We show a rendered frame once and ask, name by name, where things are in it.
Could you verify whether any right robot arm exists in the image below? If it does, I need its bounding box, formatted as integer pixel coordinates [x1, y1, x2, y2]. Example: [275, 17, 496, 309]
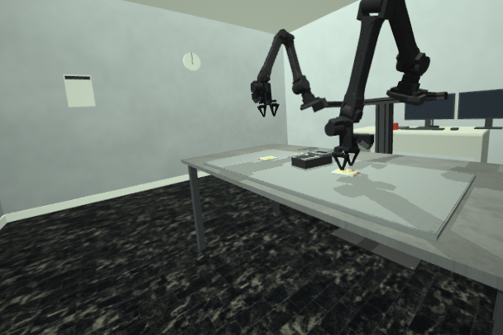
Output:
[251, 29, 319, 107]

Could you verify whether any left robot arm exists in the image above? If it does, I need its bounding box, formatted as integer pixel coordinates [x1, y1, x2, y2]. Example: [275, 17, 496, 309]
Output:
[324, 0, 430, 150]

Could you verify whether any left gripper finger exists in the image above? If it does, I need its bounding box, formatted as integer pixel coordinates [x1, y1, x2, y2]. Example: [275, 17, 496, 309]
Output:
[344, 151, 360, 166]
[332, 154, 349, 170]

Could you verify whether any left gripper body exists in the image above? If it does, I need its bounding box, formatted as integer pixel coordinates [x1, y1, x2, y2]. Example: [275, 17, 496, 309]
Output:
[332, 133, 360, 155]

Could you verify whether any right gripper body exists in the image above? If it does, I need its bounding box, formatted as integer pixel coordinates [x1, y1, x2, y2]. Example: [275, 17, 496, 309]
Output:
[259, 97, 277, 106]

